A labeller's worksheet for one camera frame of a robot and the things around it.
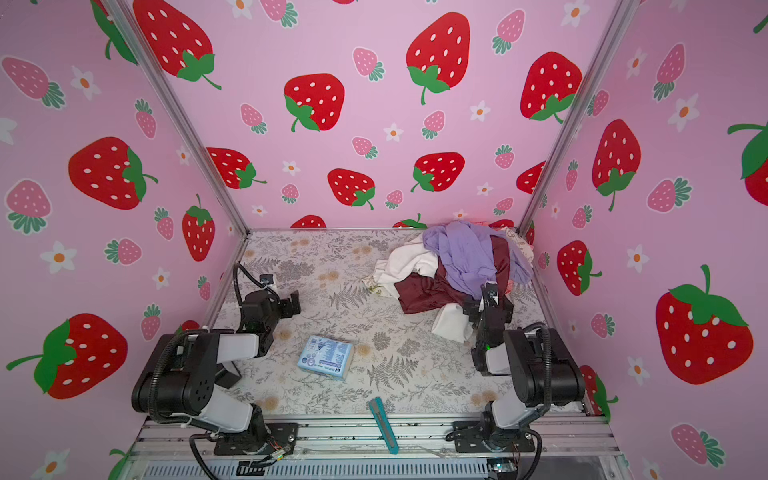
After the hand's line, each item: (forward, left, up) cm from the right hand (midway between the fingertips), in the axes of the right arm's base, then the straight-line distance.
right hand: (490, 294), depth 91 cm
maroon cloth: (+3, +23, -7) cm, 24 cm away
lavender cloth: (+12, +8, +6) cm, 16 cm away
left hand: (-6, +66, -1) cm, 66 cm away
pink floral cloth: (+24, -14, -2) cm, 27 cm away
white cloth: (+12, +25, +1) cm, 28 cm away
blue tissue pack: (-24, +46, -3) cm, 52 cm away
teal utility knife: (-33, +31, -9) cm, 46 cm away
